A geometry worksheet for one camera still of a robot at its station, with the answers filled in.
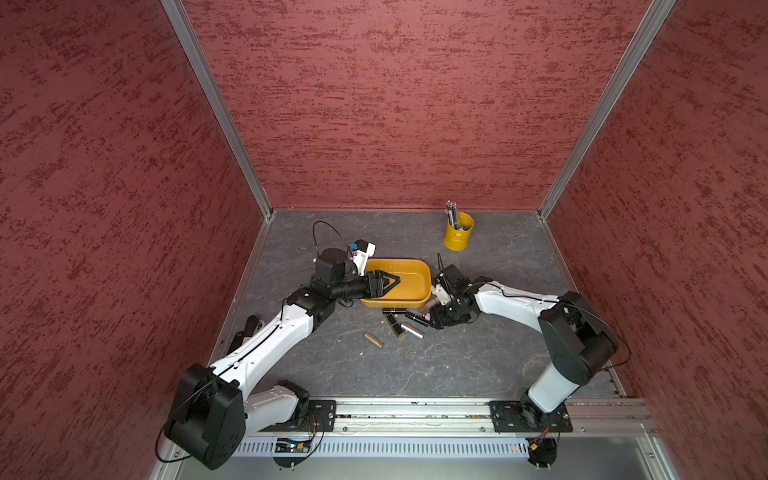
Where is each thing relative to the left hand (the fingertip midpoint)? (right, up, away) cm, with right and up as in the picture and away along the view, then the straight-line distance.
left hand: (393, 287), depth 76 cm
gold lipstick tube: (-6, -18, +10) cm, 21 cm away
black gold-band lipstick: (0, -10, +16) cm, 19 cm away
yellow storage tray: (+7, -5, +24) cm, 25 cm away
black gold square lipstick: (+1, -14, +12) cm, 18 cm away
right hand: (+15, -15, +14) cm, 25 cm away
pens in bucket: (+21, +20, +24) cm, 38 cm away
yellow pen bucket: (+24, +12, +30) cm, 40 cm away
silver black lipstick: (+6, -15, +11) cm, 20 cm away
